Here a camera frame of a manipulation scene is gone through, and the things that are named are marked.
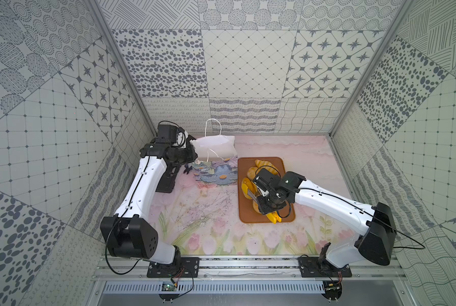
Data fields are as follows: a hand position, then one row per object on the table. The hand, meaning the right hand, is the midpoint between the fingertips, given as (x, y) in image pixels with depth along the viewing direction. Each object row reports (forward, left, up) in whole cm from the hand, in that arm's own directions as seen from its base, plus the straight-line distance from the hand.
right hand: (266, 209), depth 77 cm
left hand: (+18, +27, +13) cm, 35 cm away
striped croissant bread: (+29, -1, -8) cm, 30 cm away
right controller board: (-25, -25, -16) cm, 39 cm away
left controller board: (-25, +38, -14) cm, 48 cm away
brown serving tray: (+3, +7, -13) cm, 15 cm away
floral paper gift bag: (+11, +19, +19) cm, 29 cm away
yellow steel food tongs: (+10, +7, -3) cm, 13 cm away
